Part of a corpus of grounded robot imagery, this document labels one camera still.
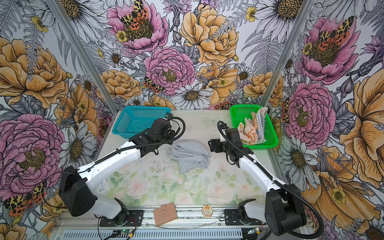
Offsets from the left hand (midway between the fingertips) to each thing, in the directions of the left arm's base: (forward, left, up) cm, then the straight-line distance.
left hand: (168, 134), depth 82 cm
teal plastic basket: (+26, +34, -18) cm, 47 cm away
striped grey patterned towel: (+18, -58, -11) cm, 62 cm away
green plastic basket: (+34, -49, -18) cm, 62 cm away
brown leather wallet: (-34, +1, -20) cm, 40 cm away
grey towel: (-5, -11, -13) cm, 17 cm away
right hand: (-3, -25, -7) cm, 26 cm away
